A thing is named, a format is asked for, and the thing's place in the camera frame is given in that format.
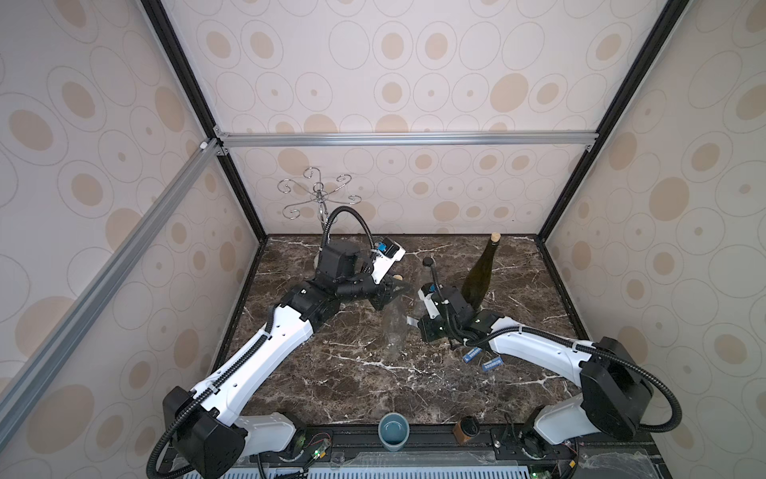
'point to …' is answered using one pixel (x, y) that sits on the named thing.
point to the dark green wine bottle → (476, 285)
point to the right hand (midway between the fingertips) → (428, 321)
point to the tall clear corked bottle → (395, 326)
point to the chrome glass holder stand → (319, 196)
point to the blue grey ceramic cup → (393, 431)
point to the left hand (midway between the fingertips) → (414, 284)
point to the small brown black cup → (468, 427)
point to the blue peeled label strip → (493, 364)
